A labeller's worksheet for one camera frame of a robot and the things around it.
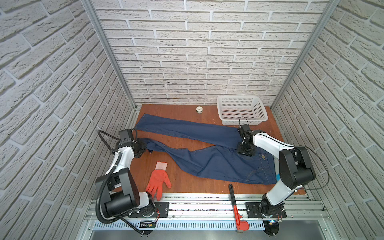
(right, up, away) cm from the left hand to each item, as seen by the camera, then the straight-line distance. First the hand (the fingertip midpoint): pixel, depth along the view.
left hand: (145, 143), depth 88 cm
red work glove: (+10, -18, -4) cm, 21 cm away
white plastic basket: (+65, +22, +29) cm, 75 cm away
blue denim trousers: (+47, -12, +1) cm, 48 cm away
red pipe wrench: (+53, -36, -20) cm, 67 cm away
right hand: (+61, -6, +3) cm, 61 cm away
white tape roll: (+33, +23, +28) cm, 49 cm away
